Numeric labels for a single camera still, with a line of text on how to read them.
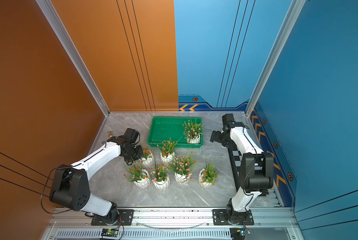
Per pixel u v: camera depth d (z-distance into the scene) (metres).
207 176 0.75
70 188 0.43
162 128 1.10
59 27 0.76
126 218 0.74
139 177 0.79
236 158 0.91
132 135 0.72
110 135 1.05
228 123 0.66
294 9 0.70
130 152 0.73
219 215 0.73
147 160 0.86
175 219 0.74
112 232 0.71
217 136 0.82
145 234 0.70
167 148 0.86
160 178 0.72
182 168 0.76
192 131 0.90
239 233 0.71
